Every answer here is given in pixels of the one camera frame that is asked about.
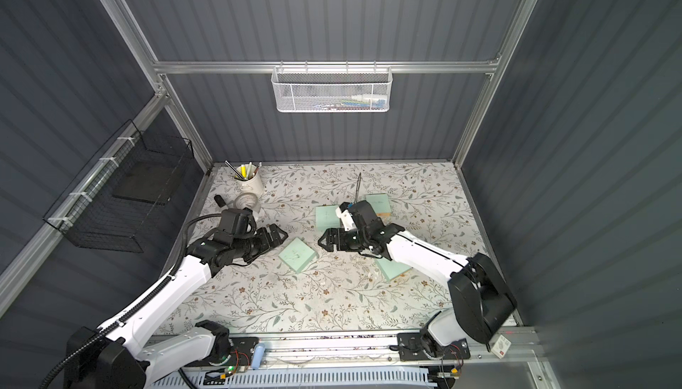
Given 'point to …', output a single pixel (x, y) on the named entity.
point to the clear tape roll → (246, 200)
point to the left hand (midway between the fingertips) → (280, 242)
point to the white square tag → (501, 346)
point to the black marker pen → (219, 201)
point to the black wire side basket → (117, 200)
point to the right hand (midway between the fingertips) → (331, 241)
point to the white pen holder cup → (248, 179)
